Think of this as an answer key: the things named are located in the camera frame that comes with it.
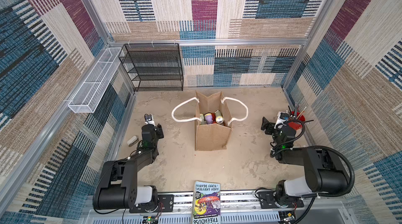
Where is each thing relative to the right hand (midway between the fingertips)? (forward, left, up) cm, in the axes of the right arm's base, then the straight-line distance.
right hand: (272, 120), depth 92 cm
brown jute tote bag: (-13, +36, +6) cm, 39 cm away
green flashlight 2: (+4, +40, -2) cm, 41 cm away
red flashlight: (+2, +34, 0) cm, 34 cm away
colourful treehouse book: (-41, +38, -6) cm, 56 cm away
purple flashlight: (+3, +36, -2) cm, 36 cm away
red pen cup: (+2, -15, +1) cm, 15 cm away
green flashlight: (0, +30, +3) cm, 31 cm away
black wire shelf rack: (+38, +73, +11) cm, 83 cm away
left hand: (-2, +67, 0) cm, 67 cm away
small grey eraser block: (-9, +80, -5) cm, 81 cm away
